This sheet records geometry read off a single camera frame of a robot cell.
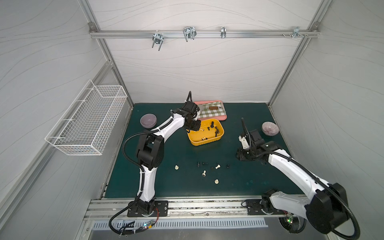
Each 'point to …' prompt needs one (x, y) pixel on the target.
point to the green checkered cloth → (213, 109)
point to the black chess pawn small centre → (212, 168)
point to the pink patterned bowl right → (270, 128)
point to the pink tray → (200, 103)
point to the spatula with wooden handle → (204, 107)
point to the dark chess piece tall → (217, 129)
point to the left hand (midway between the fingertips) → (198, 127)
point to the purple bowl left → (148, 120)
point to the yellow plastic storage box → (210, 129)
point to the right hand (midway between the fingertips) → (238, 154)
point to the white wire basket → (86, 124)
